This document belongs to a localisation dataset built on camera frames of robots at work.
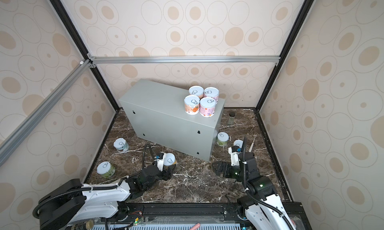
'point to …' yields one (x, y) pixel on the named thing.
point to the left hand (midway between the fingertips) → (175, 163)
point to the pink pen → (196, 226)
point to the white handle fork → (251, 146)
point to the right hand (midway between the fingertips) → (220, 165)
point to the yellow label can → (169, 159)
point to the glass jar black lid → (231, 118)
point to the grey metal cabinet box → (185, 119)
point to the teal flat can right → (238, 142)
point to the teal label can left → (121, 145)
